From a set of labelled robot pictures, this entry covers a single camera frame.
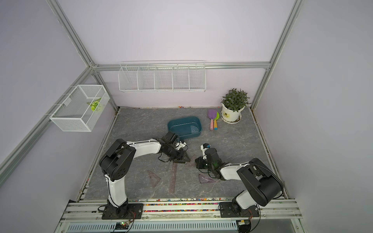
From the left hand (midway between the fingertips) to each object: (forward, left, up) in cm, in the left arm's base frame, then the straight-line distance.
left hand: (187, 162), depth 87 cm
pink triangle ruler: (-7, +20, -4) cm, 21 cm away
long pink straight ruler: (-8, +9, -3) cm, 12 cm away
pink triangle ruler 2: (+1, -3, -4) cm, 5 cm away
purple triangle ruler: (-10, -9, -4) cm, 14 cm away
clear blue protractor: (+27, -6, -4) cm, 28 cm away
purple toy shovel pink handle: (+40, -22, -3) cm, 46 cm away
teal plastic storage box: (+29, -1, -4) cm, 29 cm away
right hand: (+2, -5, -3) cm, 6 cm away
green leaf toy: (+27, +51, +27) cm, 63 cm away
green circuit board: (-29, +34, -5) cm, 45 cm away
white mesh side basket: (+26, +59, +23) cm, 68 cm away
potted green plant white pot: (+34, -34, +15) cm, 51 cm away
